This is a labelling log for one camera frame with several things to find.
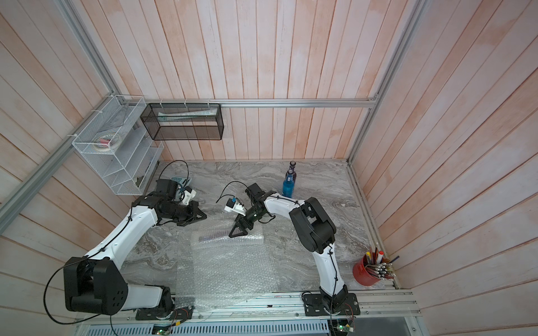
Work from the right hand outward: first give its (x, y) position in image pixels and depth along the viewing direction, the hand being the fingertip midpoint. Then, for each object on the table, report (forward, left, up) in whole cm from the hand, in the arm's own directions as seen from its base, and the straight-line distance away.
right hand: (234, 229), depth 89 cm
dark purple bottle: (+21, -25, +15) cm, 36 cm away
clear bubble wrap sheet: (-15, +2, -4) cm, 16 cm away
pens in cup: (-14, -55, +3) cm, 57 cm away
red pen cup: (-18, -49, +3) cm, 52 cm away
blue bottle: (+18, -24, +8) cm, 31 cm away
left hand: (0, +10, +10) cm, 14 cm away
